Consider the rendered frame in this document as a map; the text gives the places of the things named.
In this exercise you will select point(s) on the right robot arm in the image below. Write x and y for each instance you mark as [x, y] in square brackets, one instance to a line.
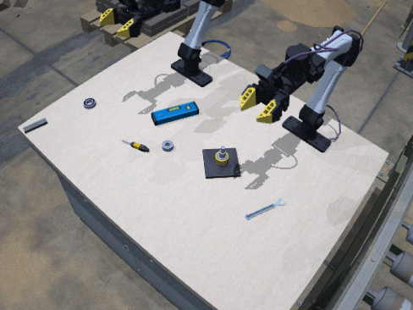
[189, 50]

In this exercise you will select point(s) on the light blue spanner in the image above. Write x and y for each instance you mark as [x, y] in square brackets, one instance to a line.
[262, 210]

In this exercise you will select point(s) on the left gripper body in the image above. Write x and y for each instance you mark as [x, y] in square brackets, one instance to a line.
[265, 93]

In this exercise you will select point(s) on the black bearing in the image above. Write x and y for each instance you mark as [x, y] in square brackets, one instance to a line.
[89, 106]

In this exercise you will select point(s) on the blue coiled hose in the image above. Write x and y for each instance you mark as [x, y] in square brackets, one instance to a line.
[224, 43]

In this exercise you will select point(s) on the blue spirit level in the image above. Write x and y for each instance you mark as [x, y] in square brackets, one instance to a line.
[174, 113]

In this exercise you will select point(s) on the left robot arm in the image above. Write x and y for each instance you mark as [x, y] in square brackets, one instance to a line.
[311, 114]

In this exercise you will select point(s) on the grey metal workbench cabinet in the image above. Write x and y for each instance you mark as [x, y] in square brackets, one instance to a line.
[156, 276]

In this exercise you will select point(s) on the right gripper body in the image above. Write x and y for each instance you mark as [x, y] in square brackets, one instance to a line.
[123, 17]

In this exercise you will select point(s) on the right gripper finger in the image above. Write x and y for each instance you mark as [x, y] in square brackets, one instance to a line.
[124, 31]
[108, 19]

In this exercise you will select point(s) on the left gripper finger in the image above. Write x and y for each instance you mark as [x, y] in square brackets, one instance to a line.
[248, 100]
[265, 116]

